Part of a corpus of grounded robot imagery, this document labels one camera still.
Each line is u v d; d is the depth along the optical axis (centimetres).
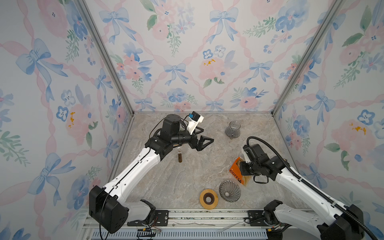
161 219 74
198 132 71
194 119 60
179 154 89
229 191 80
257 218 74
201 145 60
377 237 55
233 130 100
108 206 38
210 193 80
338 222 39
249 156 63
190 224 73
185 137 60
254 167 66
